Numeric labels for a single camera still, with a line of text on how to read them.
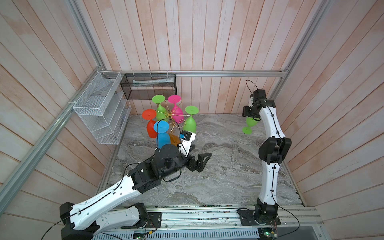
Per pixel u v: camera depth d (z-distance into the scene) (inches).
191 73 39.2
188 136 20.0
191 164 20.8
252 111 33.2
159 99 32.2
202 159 20.4
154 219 28.9
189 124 33.0
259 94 30.1
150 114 29.3
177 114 34.7
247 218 28.9
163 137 27.8
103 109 28.8
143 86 41.1
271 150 24.2
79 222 15.0
